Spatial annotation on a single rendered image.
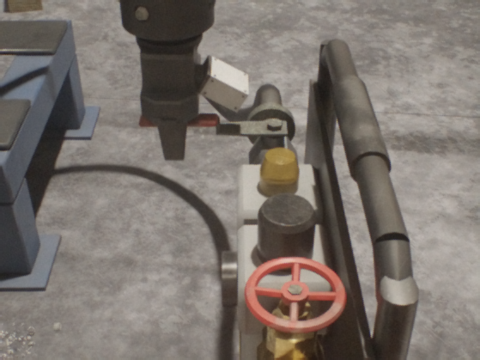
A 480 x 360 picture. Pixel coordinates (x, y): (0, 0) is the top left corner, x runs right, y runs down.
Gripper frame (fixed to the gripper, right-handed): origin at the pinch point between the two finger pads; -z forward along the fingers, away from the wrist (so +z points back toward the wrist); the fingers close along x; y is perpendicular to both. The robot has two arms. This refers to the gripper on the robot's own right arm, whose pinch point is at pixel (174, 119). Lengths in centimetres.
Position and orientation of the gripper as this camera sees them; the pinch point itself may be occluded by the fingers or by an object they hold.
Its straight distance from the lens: 72.8
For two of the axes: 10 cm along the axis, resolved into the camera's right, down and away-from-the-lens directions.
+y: -10.0, 0.1, -0.1
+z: 0.0, -8.1, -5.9
